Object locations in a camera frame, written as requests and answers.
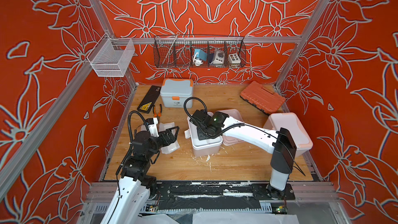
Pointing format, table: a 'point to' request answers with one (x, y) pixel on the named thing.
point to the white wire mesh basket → (107, 62)
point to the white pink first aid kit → (290, 122)
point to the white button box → (234, 58)
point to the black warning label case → (148, 101)
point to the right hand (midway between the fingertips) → (199, 136)
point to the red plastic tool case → (261, 98)
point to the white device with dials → (218, 56)
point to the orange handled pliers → (159, 113)
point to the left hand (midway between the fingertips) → (173, 129)
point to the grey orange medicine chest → (175, 91)
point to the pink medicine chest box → (211, 147)
